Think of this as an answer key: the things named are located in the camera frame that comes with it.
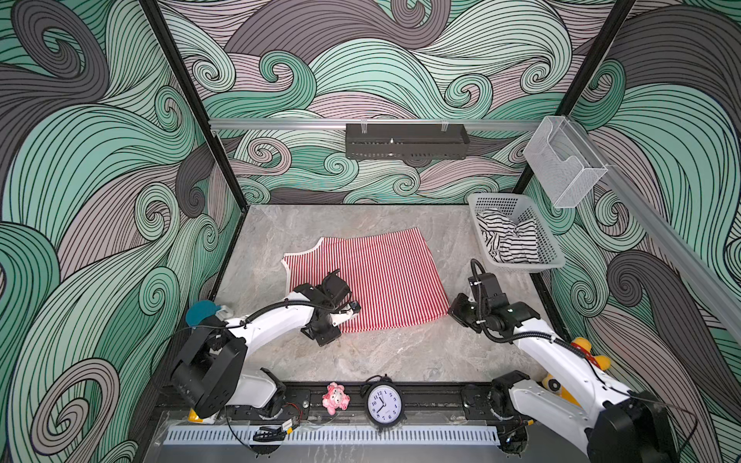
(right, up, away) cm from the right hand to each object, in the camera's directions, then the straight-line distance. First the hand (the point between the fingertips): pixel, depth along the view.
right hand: (447, 309), depth 83 cm
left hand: (-36, -6, +1) cm, 37 cm away
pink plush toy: (-32, -19, -12) cm, 39 cm away
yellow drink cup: (-65, -21, -17) cm, 70 cm away
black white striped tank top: (+29, +19, +20) cm, 40 cm away
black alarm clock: (-20, -21, -12) cm, 31 cm away
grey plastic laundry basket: (+40, +16, +13) cm, 45 cm away
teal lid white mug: (-74, -1, +2) cm, 74 cm away
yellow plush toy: (+40, -12, -7) cm, 43 cm away
